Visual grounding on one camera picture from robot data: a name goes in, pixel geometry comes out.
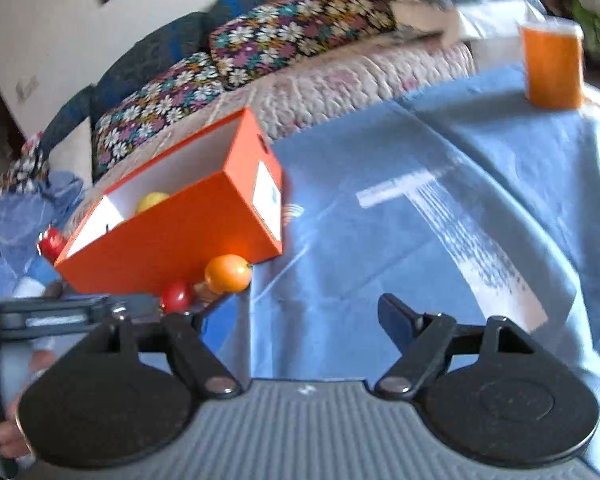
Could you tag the orange cardboard box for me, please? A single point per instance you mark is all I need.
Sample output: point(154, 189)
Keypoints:
point(180, 240)

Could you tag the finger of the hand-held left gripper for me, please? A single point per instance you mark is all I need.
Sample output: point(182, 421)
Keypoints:
point(140, 307)

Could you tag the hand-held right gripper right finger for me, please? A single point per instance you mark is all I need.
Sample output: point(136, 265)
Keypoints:
point(400, 315)

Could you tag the white folded bedding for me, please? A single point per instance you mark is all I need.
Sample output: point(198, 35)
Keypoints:
point(430, 16)

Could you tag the person's left hand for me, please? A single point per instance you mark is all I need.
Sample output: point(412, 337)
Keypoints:
point(10, 435)

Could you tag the yellow pear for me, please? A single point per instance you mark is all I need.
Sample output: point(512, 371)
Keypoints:
point(152, 202)

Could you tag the orange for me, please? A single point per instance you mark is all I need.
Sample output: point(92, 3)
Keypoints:
point(227, 273)

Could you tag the blue tablecloth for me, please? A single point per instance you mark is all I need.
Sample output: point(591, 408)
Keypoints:
point(405, 185)

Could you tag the blue printed cloth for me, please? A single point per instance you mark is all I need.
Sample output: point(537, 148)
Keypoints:
point(20, 220)

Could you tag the orange cup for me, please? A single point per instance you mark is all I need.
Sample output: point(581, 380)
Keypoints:
point(552, 65)

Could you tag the red tomato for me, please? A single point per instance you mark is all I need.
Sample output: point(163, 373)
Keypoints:
point(176, 296)

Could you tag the white pillow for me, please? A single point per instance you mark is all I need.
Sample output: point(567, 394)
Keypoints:
point(75, 160)

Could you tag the red can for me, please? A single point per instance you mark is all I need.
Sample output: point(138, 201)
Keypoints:
point(52, 244)

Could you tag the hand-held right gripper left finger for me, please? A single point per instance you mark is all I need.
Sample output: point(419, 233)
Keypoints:
point(190, 345)

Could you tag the wall socket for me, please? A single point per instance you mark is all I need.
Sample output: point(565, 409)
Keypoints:
point(27, 89)

